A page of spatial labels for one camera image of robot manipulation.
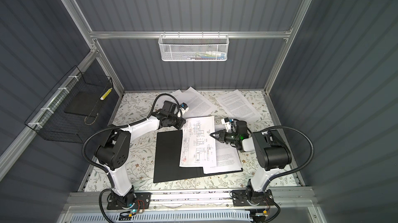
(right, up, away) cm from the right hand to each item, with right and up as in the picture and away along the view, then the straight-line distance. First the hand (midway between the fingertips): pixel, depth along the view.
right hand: (213, 137), depth 89 cm
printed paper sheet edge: (+8, -12, -3) cm, 15 cm away
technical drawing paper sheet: (-9, -6, -2) cm, 11 cm away
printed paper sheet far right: (+20, +17, +22) cm, 34 cm away
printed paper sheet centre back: (-9, +18, +22) cm, 30 cm away
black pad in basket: (-64, +20, -14) cm, 69 cm away
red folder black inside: (-26, -11, -3) cm, 28 cm away
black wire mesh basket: (-71, +12, -25) cm, 76 cm away
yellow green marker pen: (-58, +25, -7) cm, 64 cm away
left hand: (-18, +9, +6) cm, 21 cm away
